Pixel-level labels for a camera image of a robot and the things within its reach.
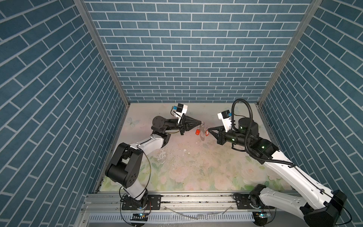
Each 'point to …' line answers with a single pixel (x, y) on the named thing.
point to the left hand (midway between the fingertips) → (198, 126)
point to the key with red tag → (207, 133)
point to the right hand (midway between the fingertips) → (207, 128)
